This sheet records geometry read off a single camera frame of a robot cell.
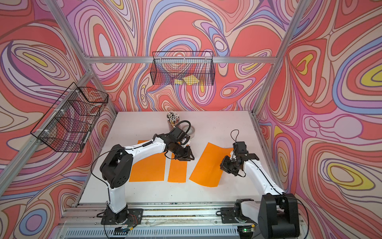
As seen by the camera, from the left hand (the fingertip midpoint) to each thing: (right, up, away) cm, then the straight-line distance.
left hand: (195, 159), depth 85 cm
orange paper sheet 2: (-28, -7, +7) cm, 30 cm away
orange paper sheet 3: (+7, -7, +2) cm, 11 cm away
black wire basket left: (-65, +19, -13) cm, 69 cm away
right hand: (+15, -6, -2) cm, 16 cm away
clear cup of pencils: (-14, +23, +7) cm, 28 cm away
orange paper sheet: (-11, -7, +4) cm, 14 cm away
